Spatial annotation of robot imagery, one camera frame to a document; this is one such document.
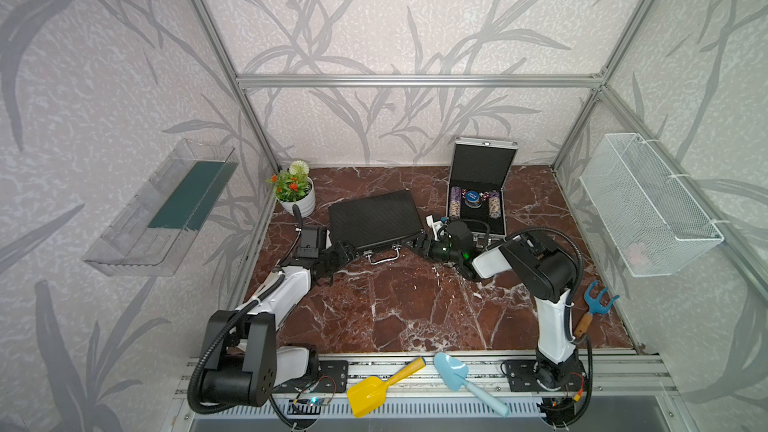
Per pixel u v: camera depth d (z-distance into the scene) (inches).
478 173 43.6
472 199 42.6
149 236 24.9
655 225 24.8
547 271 21.2
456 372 29.5
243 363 16.2
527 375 28.9
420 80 37.4
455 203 41.3
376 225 37.9
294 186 37.6
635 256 28.9
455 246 31.7
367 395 27.8
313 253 27.3
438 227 35.7
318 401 27.8
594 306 33.9
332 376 28.5
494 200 41.4
